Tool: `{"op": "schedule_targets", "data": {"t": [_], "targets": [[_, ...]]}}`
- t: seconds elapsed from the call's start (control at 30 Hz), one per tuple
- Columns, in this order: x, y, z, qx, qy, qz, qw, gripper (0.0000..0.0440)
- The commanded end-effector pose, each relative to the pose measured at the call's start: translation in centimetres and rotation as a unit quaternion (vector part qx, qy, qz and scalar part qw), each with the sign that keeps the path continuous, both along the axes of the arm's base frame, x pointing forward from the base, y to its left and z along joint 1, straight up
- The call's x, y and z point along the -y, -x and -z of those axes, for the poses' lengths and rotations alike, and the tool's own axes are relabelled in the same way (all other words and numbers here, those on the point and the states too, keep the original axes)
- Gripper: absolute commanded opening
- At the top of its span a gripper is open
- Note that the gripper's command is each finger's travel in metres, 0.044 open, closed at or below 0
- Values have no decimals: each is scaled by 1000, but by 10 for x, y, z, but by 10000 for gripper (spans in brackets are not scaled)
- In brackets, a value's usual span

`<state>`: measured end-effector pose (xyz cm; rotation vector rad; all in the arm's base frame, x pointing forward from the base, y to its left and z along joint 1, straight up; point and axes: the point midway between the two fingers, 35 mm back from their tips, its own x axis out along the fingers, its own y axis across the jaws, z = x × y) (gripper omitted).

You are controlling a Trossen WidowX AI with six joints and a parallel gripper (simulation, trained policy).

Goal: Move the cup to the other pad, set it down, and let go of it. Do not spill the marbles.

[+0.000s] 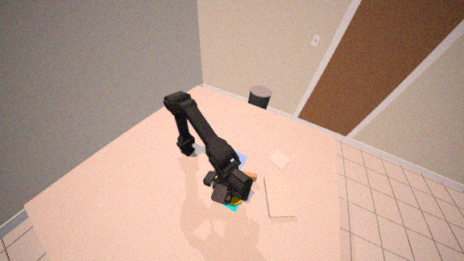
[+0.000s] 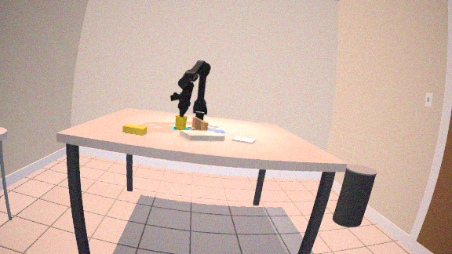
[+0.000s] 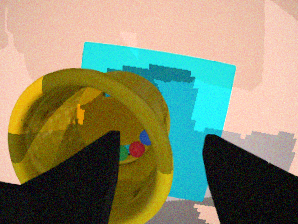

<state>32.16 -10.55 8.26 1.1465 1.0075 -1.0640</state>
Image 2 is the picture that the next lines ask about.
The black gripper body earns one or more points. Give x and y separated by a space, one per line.
185 101

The yellow rectangular block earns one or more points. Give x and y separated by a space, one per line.
134 129

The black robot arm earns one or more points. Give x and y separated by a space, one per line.
201 69

